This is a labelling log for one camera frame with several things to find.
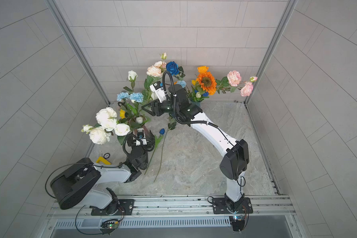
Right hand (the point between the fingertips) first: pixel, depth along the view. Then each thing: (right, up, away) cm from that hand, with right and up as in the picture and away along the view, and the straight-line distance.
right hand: (146, 106), depth 69 cm
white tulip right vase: (+25, +7, +14) cm, 30 cm away
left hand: (-5, -12, +14) cm, 19 cm away
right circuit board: (+42, -54, -1) cm, 69 cm away
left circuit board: (-16, -54, -3) cm, 56 cm away
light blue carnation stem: (-9, +4, +6) cm, 11 cm away
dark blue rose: (+8, -12, +32) cm, 35 cm away
